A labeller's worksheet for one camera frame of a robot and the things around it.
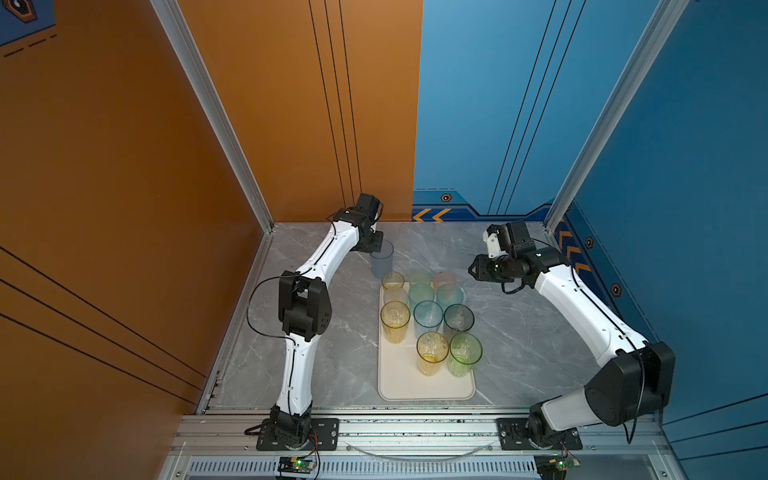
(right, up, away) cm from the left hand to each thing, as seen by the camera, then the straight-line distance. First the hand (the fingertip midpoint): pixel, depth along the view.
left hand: (373, 243), depth 97 cm
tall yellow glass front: (+7, -22, -11) cm, 26 cm away
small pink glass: (+23, -11, -1) cm, 26 cm away
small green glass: (+16, -12, -3) cm, 20 cm away
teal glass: (+25, -16, -3) cm, 30 cm away
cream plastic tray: (+8, -38, -14) cm, 41 cm away
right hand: (+29, -8, -14) cm, 33 cm away
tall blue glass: (+3, -6, +4) cm, 8 cm away
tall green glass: (+27, -30, -14) cm, 43 cm away
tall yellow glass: (+17, -29, -19) cm, 38 cm away
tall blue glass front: (+17, -22, -9) cm, 29 cm away
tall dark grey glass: (+26, -22, -9) cm, 36 cm away
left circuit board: (-17, -54, -26) cm, 62 cm away
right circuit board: (+45, -54, -26) cm, 75 cm away
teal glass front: (+15, -15, -6) cm, 23 cm away
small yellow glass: (+7, -13, +5) cm, 16 cm away
